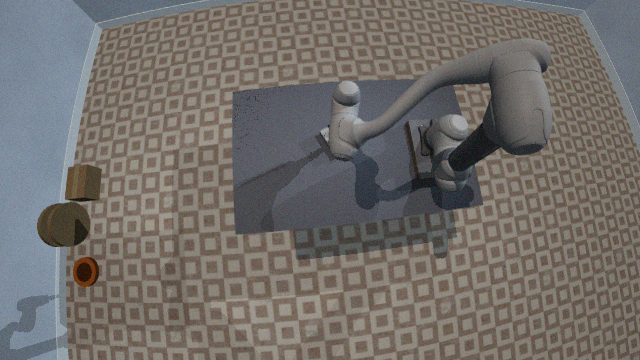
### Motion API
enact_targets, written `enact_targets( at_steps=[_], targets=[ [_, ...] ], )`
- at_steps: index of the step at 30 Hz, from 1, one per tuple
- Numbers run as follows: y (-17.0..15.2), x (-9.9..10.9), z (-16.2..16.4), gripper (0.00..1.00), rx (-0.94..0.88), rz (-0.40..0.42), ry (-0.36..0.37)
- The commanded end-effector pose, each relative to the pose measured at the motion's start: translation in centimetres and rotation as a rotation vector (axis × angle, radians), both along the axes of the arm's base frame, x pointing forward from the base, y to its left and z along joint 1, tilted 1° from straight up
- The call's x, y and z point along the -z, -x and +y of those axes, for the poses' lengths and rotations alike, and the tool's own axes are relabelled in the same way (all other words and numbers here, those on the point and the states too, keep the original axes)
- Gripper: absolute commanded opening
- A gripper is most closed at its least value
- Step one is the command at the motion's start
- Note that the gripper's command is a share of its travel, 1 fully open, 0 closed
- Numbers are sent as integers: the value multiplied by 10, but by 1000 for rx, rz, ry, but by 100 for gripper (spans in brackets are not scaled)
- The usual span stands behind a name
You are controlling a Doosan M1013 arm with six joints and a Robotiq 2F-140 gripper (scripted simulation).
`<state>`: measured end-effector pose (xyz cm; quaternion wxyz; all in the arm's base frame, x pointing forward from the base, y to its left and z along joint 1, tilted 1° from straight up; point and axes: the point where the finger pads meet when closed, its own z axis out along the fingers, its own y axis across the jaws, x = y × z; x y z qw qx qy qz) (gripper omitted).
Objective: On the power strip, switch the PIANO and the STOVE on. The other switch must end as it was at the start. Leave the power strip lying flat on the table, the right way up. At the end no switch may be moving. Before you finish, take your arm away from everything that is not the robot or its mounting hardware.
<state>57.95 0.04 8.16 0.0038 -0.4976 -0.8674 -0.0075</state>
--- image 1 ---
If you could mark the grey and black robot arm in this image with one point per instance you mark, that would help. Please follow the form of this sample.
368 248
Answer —
518 116

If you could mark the white power strip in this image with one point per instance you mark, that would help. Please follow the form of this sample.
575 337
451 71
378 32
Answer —
325 135

